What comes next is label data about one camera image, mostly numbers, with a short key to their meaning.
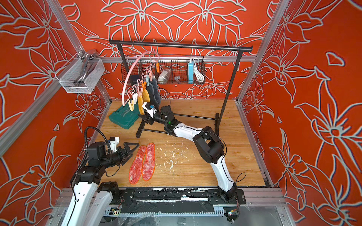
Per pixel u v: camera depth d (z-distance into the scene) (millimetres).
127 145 667
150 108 713
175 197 742
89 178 510
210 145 544
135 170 814
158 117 758
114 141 698
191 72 876
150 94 803
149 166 832
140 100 756
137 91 738
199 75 899
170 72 949
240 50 542
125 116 1036
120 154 645
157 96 899
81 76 831
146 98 797
